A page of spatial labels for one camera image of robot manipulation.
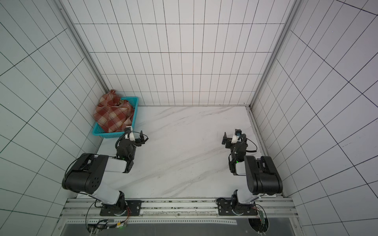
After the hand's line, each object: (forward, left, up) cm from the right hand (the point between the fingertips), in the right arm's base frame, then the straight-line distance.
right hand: (236, 132), depth 90 cm
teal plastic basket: (-3, +91, -2) cm, 91 cm away
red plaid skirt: (+11, +86, 0) cm, 87 cm away
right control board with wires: (-46, -8, -10) cm, 48 cm away
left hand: (-3, +66, -2) cm, 66 cm away
